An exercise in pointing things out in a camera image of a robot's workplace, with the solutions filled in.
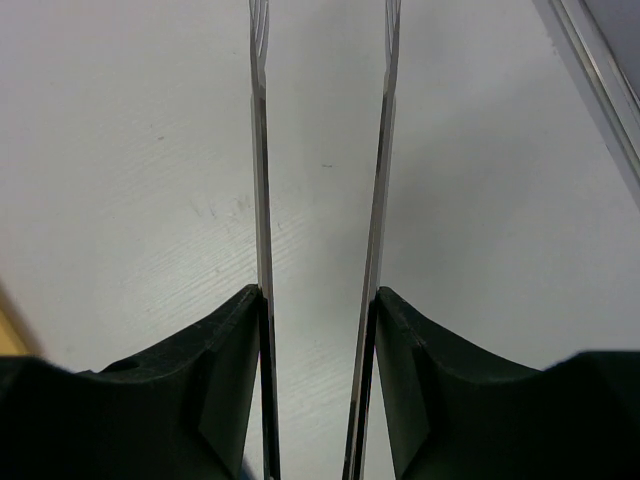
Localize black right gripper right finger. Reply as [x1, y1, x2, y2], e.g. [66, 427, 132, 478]
[376, 287, 639, 479]

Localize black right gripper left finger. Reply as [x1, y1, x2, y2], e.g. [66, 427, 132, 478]
[1, 285, 259, 479]

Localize metal tongs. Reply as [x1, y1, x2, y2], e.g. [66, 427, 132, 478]
[249, 1, 401, 479]

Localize yellow tray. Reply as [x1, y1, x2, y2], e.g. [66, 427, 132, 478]
[1, 283, 44, 357]

